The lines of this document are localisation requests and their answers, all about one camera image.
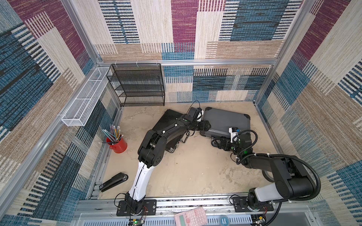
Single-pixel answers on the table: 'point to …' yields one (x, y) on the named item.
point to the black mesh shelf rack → (137, 84)
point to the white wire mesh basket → (78, 113)
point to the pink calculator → (195, 217)
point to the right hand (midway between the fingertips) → (221, 141)
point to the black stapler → (118, 178)
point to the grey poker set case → (221, 120)
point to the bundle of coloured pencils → (114, 136)
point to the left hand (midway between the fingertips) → (207, 128)
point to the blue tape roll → (224, 220)
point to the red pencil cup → (119, 147)
